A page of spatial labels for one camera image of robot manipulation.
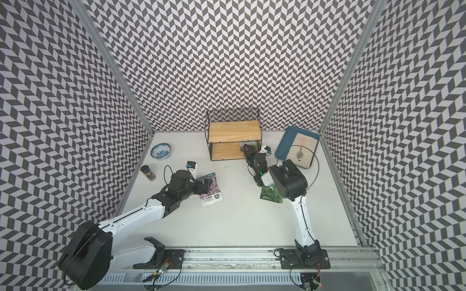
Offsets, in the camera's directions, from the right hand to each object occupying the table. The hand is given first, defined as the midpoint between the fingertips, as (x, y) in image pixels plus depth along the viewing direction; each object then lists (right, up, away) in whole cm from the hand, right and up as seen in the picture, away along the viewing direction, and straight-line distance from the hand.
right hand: (242, 147), depth 102 cm
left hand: (-19, -16, -15) cm, 29 cm away
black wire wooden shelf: (-8, +4, -8) cm, 13 cm away
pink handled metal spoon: (+34, -4, +3) cm, 34 cm away
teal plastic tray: (+26, +1, +8) cm, 27 cm away
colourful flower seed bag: (0, +2, +5) cm, 6 cm away
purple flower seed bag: (-14, -24, -13) cm, 30 cm away
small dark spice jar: (-48, -11, -13) cm, 51 cm away
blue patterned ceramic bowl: (-48, -2, +3) cm, 48 cm away
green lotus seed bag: (+15, -24, -11) cm, 30 cm away
